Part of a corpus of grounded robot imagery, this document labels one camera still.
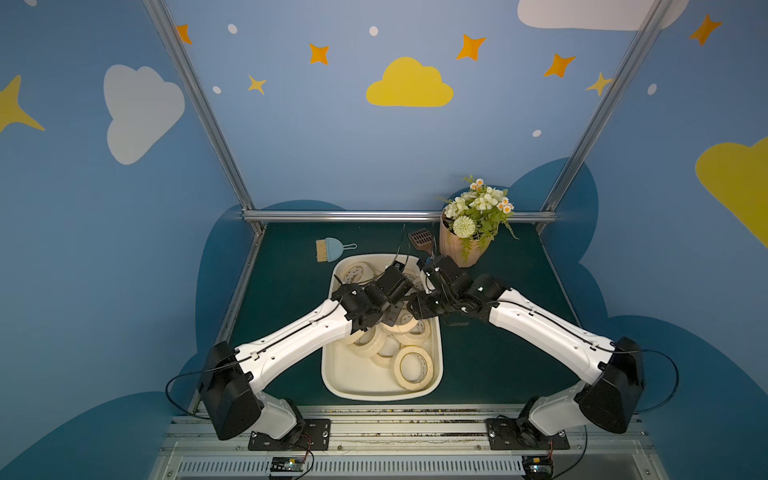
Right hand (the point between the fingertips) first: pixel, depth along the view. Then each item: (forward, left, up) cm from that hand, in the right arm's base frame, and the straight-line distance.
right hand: (418, 301), depth 79 cm
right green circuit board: (-33, -31, -20) cm, 50 cm away
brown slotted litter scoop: (+38, -3, -16) cm, 41 cm away
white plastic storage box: (-16, +19, -17) cm, 29 cm away
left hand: (0, +8, +1) cm, 8 cm away
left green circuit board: (-37, +31, -19) cm, 51 cm away
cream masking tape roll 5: (-10, +8, -15) cm, 20 cm away
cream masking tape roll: (-12, 0, -18) cm, 21 cm away
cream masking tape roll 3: (-9, +12, -11) cm, 18 cm away
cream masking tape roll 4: (-6, 0, -12) cm, 13 cm away
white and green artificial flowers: (+25, -17, +9) cm, 32 cm away
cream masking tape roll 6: (-7, +4, +2) cm, 8 cm away
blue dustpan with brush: (+32, +33, -18) cm, 49 cm away
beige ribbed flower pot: (+26, -12, -8) cm, 30 cm away
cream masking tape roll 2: (+18, +19, -12) cm, 29 cm away
